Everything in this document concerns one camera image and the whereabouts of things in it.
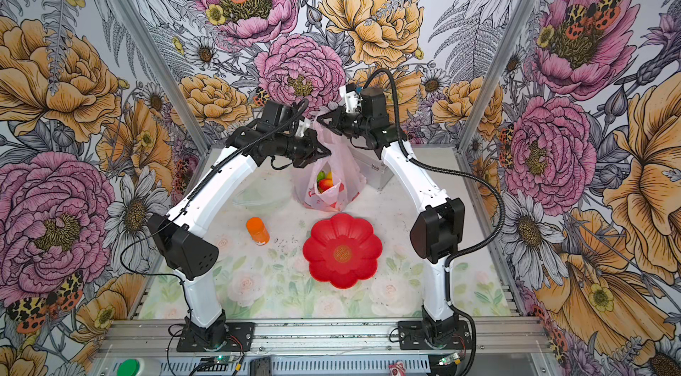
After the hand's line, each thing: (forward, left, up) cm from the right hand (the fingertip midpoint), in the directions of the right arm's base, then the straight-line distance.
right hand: (319, 125), depth 78 cm
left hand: (-9, -3, -5) cm, 11 cm away
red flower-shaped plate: (-22, -6, -37) cm, 43 cm away
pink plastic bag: (-9, -4, -16) cm, 18 cm away
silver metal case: (+4, -18, -25) cm, 31 cm away
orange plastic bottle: (-18, +21, -28) cm, 40 cm away
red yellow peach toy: (0, 0, -27) cm, 27 cm away
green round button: (-54, +44, -26) cm, 74 cm away
